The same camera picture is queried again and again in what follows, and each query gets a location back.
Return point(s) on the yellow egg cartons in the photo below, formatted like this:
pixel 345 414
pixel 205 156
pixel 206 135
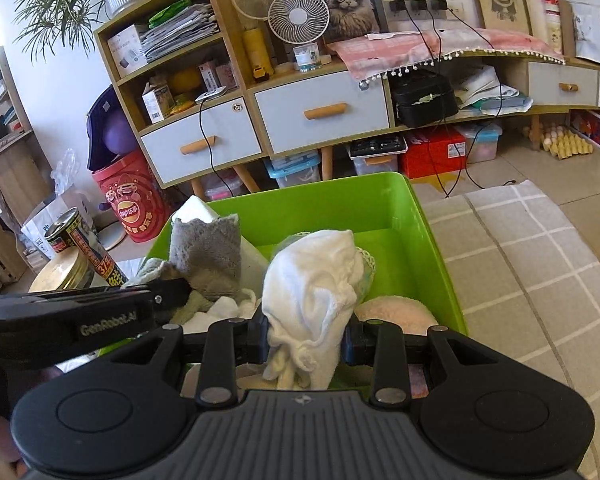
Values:
pixel 565 142

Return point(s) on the white cardboard box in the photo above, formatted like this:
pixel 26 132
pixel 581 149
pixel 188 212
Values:
pixel 126 49

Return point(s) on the framed cat picture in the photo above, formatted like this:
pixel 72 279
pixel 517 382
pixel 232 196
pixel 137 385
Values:
pixel 347 5

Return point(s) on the white cloth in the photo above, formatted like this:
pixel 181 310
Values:
pixel 310 295

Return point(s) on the yellow bottle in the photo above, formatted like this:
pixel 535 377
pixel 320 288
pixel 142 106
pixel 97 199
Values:
pixel 256 52

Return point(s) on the purple ball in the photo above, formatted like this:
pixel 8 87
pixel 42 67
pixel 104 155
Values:
pixel 122 136

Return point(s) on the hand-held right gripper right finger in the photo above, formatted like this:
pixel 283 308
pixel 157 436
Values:
pixel 387 360

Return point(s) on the white desk fan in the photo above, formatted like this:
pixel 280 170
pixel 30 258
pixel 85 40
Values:
pixel 298 15

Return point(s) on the gold lid jar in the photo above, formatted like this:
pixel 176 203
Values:
pixel 65 275

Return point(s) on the dark purple bag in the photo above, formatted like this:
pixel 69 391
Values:
pixel 97 130

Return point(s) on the grey lace cloth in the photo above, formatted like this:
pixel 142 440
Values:
pixel 205 255

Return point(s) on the tall wooden shelf cabinet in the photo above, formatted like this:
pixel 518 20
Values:
pixel 230 60

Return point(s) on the red yellow label can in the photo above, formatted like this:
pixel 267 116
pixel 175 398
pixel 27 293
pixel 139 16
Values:
pixel 85 245

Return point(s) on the wide white drawer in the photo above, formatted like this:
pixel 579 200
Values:
pixel 325 110

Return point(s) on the red bucket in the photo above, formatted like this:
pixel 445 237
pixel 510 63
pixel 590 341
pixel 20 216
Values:
pixel 130 200

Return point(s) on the white tall bottle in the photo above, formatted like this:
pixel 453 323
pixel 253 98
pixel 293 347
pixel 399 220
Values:
pixel 553 22

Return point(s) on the white drawer with round sticker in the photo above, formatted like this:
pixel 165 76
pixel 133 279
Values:
pixel 200 140

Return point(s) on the low wooden cabinet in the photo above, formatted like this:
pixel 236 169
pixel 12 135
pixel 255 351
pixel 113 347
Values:
pixel 395 90

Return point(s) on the black case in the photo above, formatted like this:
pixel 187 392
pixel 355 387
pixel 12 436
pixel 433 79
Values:
pixel 425 100

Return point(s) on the grey plaid tablecloth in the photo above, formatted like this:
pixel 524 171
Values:
pixel 505 285

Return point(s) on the green plastic bin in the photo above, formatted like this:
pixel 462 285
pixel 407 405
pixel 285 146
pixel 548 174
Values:
pixel 330 210

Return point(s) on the small white carton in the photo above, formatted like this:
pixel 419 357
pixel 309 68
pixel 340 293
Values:
pixel 156 104

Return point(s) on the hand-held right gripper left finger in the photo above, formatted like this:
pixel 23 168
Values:
pixel 217 360

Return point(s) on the white printed box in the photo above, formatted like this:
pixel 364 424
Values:
pixel 597 130

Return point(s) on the red box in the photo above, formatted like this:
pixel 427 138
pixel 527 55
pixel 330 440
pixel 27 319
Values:
pixel 432 152

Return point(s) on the pile of papers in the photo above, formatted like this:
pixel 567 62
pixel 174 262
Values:
pixel 485 90

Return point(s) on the pink plush toy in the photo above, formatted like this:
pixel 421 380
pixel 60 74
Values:
pixel 397 315

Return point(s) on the stack of papers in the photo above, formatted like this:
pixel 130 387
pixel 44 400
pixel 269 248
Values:
pixel 180 35

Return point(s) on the white charging pad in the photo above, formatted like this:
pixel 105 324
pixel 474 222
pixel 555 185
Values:
pixel 211 95

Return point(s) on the pink fringed cloth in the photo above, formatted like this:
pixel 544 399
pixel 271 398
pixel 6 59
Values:
pixel 380 55

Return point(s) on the clear storage box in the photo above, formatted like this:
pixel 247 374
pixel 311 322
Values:
pixel 480 142

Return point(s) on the white paper bag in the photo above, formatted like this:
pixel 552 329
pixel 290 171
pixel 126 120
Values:
pixel 40 230

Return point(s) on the small clear jar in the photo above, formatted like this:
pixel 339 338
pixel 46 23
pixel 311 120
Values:
pixel 307 57

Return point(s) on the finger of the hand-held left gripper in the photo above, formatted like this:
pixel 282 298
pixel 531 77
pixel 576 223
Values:
pixel 167 292

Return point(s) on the wooden bookshelf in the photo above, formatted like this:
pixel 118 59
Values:
pixel 5 185

